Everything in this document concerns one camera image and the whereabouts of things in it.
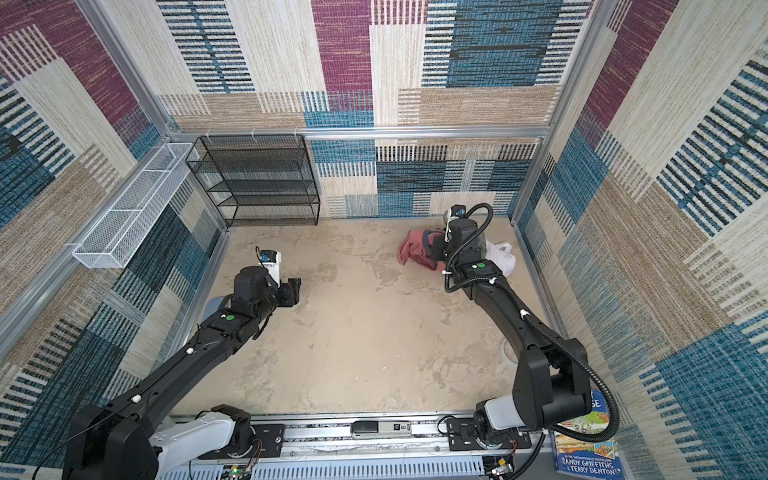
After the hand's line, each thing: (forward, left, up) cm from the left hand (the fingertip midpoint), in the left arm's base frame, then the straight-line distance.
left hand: (290, 275), depth 83 cm
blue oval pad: (+1, +30, -18) cm, 35 cm away
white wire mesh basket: (-1, +37, +15) cm, 40 cm away
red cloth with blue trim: (+14, -36, -5) cm, 39 cm away
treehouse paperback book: (-42, -68, -15) cm, 81 cm away
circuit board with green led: (-42, +10, -20) cm, 47 cm away
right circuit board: (-43, -53, -19) cm, 70 cm away
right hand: (+8, -42, +4) cm, 43 cm away
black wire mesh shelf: (+41, +19, +1) cm, 45 cm away
